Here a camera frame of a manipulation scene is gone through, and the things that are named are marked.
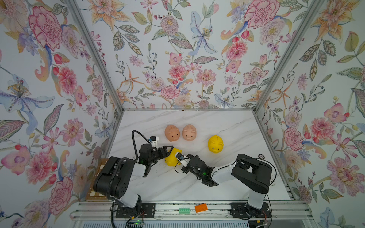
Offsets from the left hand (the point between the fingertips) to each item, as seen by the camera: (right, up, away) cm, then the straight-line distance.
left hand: (173, 149), depth 90 cm
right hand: (+4, -3, -1) cm, 5 cm away
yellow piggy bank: (0, -6, -5) cm, 8 cm away
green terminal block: (+7, -29, -16) cm, 34 cm away
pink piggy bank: (-1, +10, +6) cm, 12 cm away
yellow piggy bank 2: (+27, +3, 0) cm, 27 cm away
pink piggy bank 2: (+11, +10, +6) cm, 16 cm away
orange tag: (+16, -28, -14) cm, 35 cm away
